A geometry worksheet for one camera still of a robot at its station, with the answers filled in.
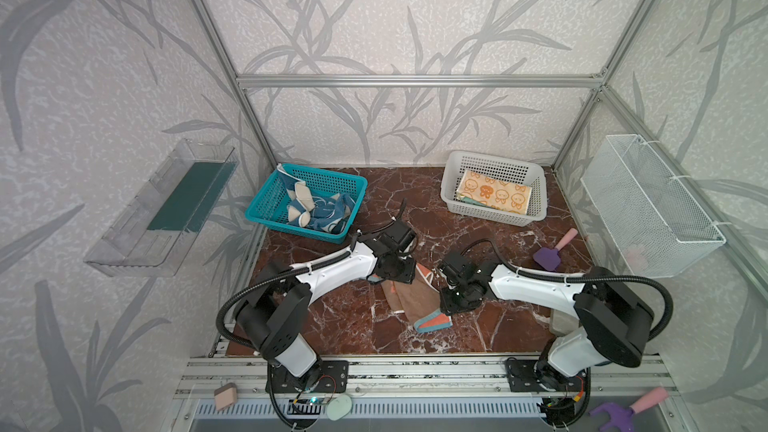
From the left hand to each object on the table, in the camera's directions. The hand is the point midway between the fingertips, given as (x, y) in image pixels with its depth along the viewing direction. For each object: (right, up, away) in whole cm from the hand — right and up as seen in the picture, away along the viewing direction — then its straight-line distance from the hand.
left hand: (413, 267), depth 86 cm
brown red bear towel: (+2, -9, -1) cm, 10 cm away
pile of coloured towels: (-34, +15, +11) cm, 39 cm away
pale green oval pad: (-18, -28, -17) cm, 38 cm away
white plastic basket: (+35, +24, +23) cm, 48 cm away
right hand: (+9, -9, 0) cm, 13 cm away
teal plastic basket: (-48, +18, +13) cm, 53 cm away
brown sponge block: (-45, -27, -16) cm, 55 cm away
